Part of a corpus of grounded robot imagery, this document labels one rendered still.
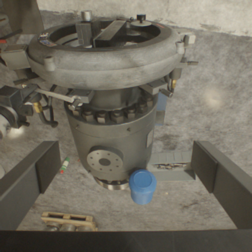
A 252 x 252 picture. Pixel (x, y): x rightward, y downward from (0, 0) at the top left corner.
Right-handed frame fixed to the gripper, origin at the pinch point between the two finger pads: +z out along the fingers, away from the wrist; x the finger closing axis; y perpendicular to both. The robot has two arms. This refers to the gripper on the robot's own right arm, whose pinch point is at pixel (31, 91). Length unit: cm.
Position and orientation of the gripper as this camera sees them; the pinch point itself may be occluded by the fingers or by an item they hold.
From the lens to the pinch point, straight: 73.0
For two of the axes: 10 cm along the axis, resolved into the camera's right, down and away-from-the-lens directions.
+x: 2.0, -7.1, -6.7
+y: 9.6, 2.7, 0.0
